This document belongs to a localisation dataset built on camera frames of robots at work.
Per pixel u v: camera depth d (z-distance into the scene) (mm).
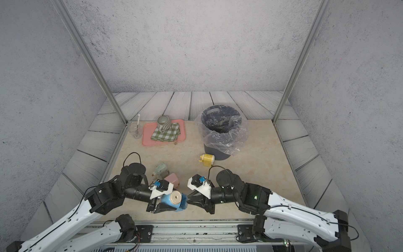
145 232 730
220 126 961
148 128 1188
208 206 557
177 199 574
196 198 583
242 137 790
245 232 737
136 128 1101
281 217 447
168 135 1113
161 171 865
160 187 506
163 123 1122
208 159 912
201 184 508
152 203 534
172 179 866
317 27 756
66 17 727
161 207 555
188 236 728
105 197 478
